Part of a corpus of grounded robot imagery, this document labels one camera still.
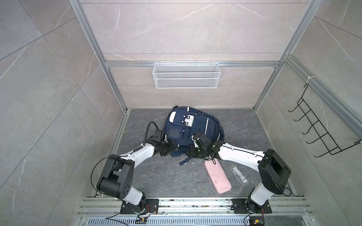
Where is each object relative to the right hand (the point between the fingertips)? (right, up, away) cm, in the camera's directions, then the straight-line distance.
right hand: (188, 152), depth 86 cm
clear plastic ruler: (+31, -14, -4) cm, 35 cm away
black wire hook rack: (+60, +8, -28) cm, 67 cm away
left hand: (-8, +4, +4) cm, 10 cm away
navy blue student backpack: (-4, +19, +16) cm, 25 cm away
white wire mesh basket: (0, +53, +15) cm, 55 cm away
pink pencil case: (+18, -14, -4) cm, 23 cm away
